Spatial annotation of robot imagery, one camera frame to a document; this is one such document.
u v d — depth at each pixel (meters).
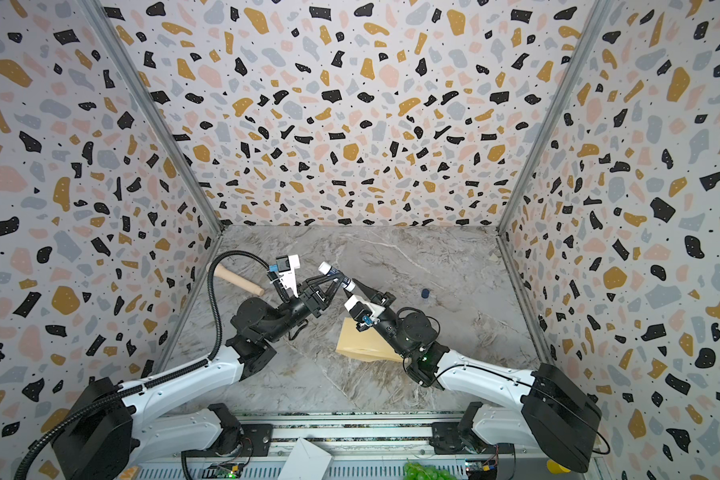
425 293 1.02
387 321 0.63
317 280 0.64
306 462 0.68
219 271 1.04
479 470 0.72
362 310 0.55
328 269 0.65
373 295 0.64
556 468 0.45
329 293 0.65
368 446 0.73
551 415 0.42
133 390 0.44
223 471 0.70
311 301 0.61
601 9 0.71
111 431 0.39
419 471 0.66
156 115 0.87
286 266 0.62
